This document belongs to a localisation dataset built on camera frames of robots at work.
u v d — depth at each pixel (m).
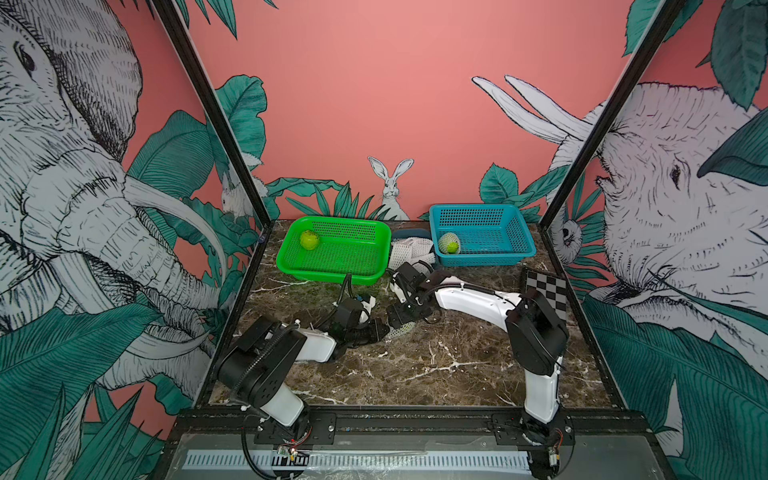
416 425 0.76
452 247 1.06
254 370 0.42
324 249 1.11
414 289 0.70
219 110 0.88
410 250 0.98
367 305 0.86
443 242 1.06
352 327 0.75
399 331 0.88
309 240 1.07
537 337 0.49
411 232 1.04
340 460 0.70
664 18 0.70
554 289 0.98
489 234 1.18
